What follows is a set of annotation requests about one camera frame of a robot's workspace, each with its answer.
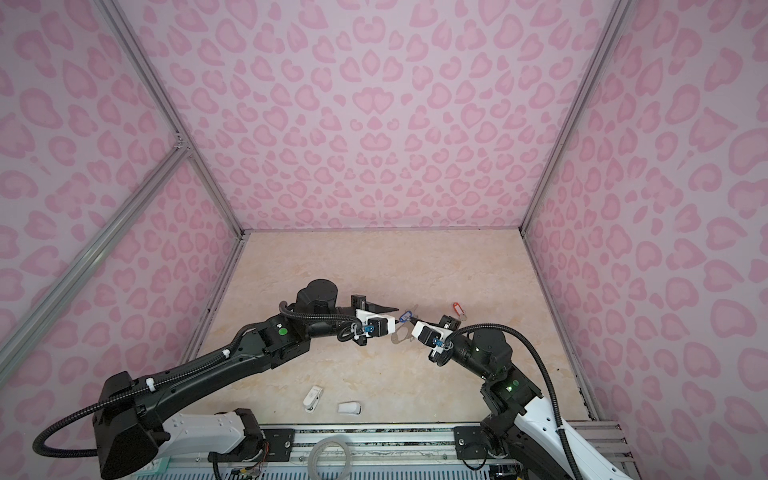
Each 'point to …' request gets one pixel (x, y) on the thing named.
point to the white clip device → (311, 399)
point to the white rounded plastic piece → (352, 408)
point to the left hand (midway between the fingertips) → (397, 304)
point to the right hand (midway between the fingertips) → (416, 316)
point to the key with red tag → (459, 311)
